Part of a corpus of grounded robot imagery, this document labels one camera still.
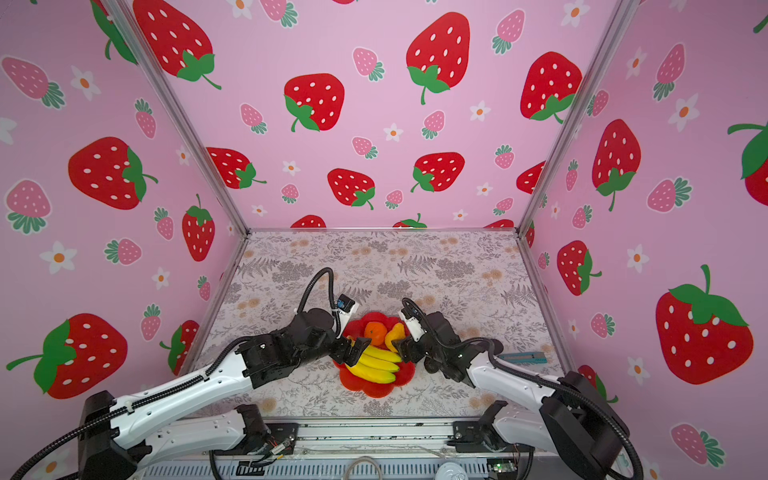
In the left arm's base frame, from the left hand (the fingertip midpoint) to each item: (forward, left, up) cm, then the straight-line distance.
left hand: (359, 331), depth 74 cm
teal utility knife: (+1, -48, -18) cm, 52 cm away
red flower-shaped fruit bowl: (-7, +3, -17) cm, 19 cm away
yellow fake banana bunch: (-4, -4, -14) cm, 15 cm away
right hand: (+4, -11, -10) cm, 15 cm away
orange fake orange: (+5, -4, -12) cm, 13 cm away
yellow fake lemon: (+5, -9, -12) cm, 16 cm away
